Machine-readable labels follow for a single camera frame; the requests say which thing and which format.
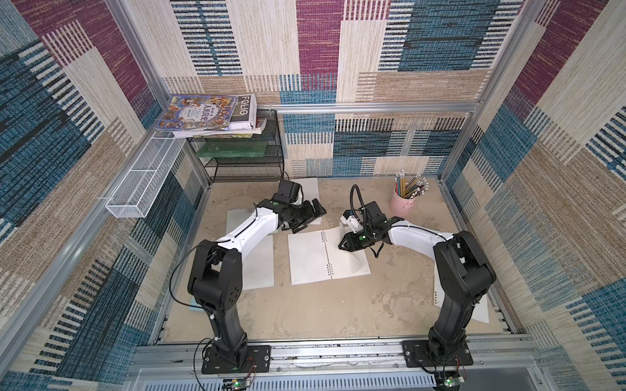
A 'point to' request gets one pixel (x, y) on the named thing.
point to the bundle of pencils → (416, 186)
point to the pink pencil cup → (402, 207)
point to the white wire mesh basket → (135, 193)
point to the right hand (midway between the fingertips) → (341, 243)
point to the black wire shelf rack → (268, 169)
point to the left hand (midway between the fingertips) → (315, 215)
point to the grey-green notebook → (315, 256)
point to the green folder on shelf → (232, 149)
